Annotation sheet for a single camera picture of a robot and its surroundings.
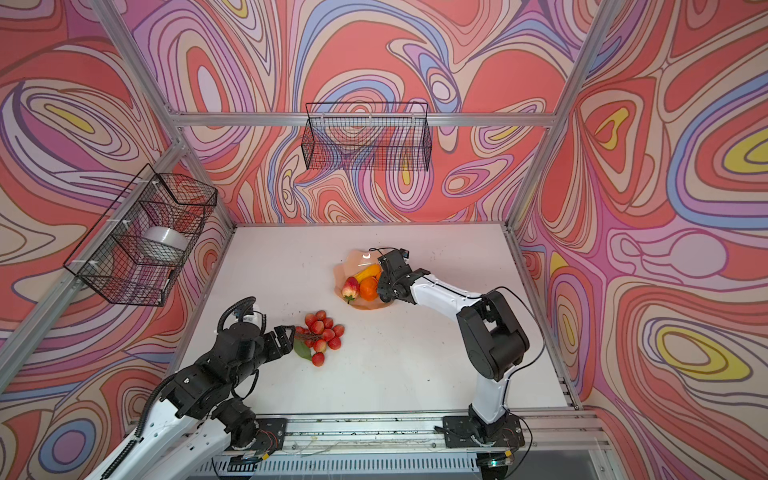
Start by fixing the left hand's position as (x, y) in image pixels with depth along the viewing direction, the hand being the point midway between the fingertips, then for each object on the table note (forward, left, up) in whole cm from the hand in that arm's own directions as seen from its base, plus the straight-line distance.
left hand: (290, 332), depth 76 cm
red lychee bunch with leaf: (+3, -6, -8) cm, 10 cm away
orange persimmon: (+18, -20, -7) cm, 28 cm away
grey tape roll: (+18, +30, +17) cm, 40 cm away
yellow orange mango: (+27, -20, -10) cm, 35 cm away
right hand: (+18, -26, -9) cm, 32 cm away
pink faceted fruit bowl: (+30, -14, -10) cm, 35 cm away
